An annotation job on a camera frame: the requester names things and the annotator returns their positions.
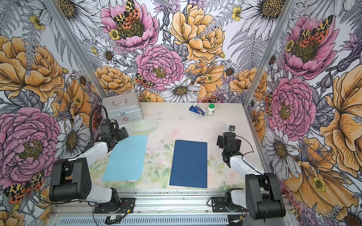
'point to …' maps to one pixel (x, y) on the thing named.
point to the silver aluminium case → (124, 108)
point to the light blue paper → (126, 159)
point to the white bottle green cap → (210, 109)
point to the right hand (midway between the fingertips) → (227, 140)
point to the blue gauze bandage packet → (197, 108)
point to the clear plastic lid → (143, 126)
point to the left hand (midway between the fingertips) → (119, 136)
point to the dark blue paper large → (189, 164)
